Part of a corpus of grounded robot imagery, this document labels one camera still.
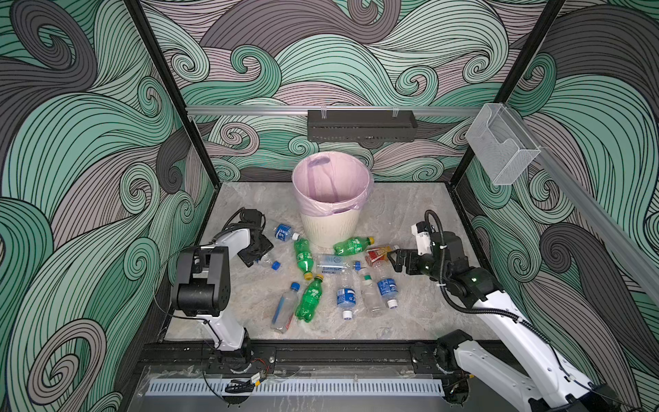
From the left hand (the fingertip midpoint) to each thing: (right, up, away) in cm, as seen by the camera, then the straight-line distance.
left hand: (262, 250), depth 95 cm
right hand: (+47, +2, -18) cm, 51 cm away
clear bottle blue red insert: (+11, -17, -14) cm, 24 cm away
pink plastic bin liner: (+26, +26, +5) cm, 38 cm away
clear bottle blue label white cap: (+8, +6, +2) cm, 10 cm away
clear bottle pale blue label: (+28, -4, -7) cm, 29 cm away
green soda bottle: (+16, -1, -6) cm, 17 cm away
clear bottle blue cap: (+6, -5, -5) cm, 9 cm away
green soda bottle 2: (+19, -13, -16) cm, 28 cm away
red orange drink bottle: (+42, -1, -5) cm, 42 cm away
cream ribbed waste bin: (+24, +8, -5) cm, 26 cm away
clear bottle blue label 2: (+31, -12, -14) cm, 36 cm away
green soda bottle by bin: (+34, +2, -2) cm, 34 cm away
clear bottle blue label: (+44, -8, -12) cm, 47 cm away
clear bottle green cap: (+40, -14, -8) cm, 43 cm away
